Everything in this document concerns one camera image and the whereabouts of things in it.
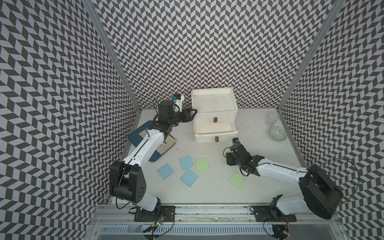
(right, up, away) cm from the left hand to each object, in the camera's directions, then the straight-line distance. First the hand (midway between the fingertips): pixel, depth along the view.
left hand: (194, 111), depth 80 cm
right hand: (+22, -27, +9) cm, 36 cm away
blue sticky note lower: (-3, -38, +5) cm, 38 cm away
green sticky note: (+4, -31, +9) cm, 32 cm away
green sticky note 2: (+25, -39, +4) cm, 46 cm away
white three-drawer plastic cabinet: (+13, 0, +4) cm, 13 cm away
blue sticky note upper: (-6, -31, +12) cm, 33 cm away
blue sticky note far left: (-17, -35, +7) cm, 40 cm away
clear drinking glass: (+54, -4, +25) cm, 60 cm away
